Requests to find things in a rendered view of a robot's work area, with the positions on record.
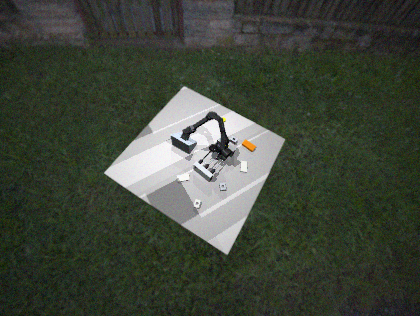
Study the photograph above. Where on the orange block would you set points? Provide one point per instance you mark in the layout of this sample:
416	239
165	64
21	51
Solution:
248	145

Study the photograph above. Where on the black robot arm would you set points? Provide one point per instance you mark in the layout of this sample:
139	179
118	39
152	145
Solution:
224	138

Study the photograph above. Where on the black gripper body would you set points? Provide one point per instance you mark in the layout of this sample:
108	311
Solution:
212	148

